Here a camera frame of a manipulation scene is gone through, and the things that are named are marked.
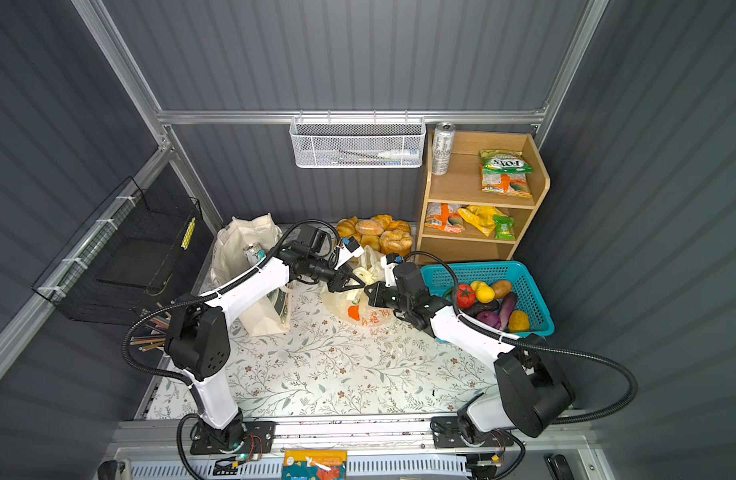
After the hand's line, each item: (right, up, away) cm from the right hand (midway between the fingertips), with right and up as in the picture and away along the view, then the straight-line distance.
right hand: (367, 291), depth 83 cm
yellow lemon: (+36, -2, +8) cm, 37 cm away
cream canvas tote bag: (-42, +7, +6) cm, 43 cm away
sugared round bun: (0, +20, +26) cm, 33 cm away
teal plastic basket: (+19, +4, -6) cm, 21 cm away
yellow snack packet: (+37, +23, +13) cm, 45 cm away
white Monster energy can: (-37, +11, +13) cm, 41 cm away
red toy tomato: (+31, -3, +8) cm, 32 cm away
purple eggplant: (+45, -6, +10) cm, 46 cm away
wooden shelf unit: (+28, +31, +3) cm, 41 cm away
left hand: (-1, +3, +1) cm, 3 cm away
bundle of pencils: (-58, -12, -3) cm, 60 cm away
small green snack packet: (+43, +19, +10) cm, 48 cm away
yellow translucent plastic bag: (-4, -4, +1) cm, 5 cm away
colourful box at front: (-12, -39, -14) cm, 43 cm away
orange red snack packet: (+25, +23, +13) cm, 36 cm away
